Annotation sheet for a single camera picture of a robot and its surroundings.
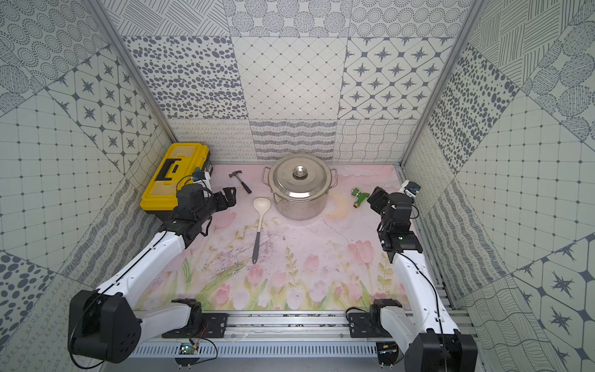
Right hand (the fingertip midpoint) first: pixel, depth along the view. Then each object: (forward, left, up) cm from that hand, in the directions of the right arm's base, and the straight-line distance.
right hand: (382, 195), depth 79 cm
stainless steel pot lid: (+13, +29, -5) cm, 33 cm away
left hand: (+3, +57, +1) cm, 57 cm away
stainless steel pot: (+5, +30, -18) cm, 35 cm away
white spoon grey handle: (+9, +48, -19) cm, 52 cm away
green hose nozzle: (+17, +1, -22) cm, 28 cm away
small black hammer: (+30, +64, -21) cm, 74 cm away
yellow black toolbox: (+20, +81, -4) cm, 84 cm away
